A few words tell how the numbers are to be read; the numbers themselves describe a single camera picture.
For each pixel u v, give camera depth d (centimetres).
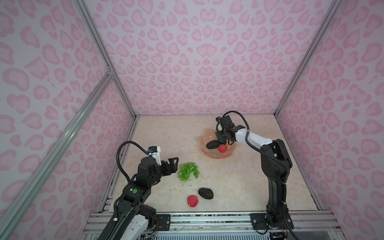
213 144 97
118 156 52
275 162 48
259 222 74
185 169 87
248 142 55
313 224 73
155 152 65
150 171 55
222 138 90
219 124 84
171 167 68
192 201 76
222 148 95
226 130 77
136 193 51
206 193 78
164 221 74
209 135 104
